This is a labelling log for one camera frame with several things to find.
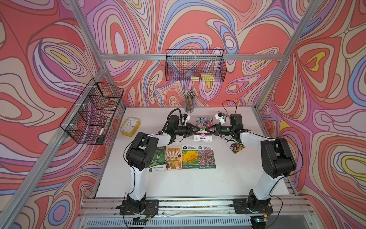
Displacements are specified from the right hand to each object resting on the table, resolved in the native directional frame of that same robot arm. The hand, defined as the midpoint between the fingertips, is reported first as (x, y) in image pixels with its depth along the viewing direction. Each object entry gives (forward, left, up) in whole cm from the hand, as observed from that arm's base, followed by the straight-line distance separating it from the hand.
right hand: (206, 132), depth 88 cm
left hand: (+1, +3, +1) cm, 4 cm away
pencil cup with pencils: (+31, +9, +5) cm, 32 cm away
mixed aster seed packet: (+6, +1, +2) cm, 7 cm away
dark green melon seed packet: (-14, +31, -12) cm, 36 cm away
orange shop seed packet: (-10, +22, -12) cm, 27 cm away
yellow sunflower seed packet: (-10, +11, -13) cm, 19 cm away
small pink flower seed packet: (-4, -21, -13) cm, 25 cm away
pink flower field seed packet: (-10, 0, -13) cm, 17 cm away
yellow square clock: (+14, +54, -9) cm, 57 cm away
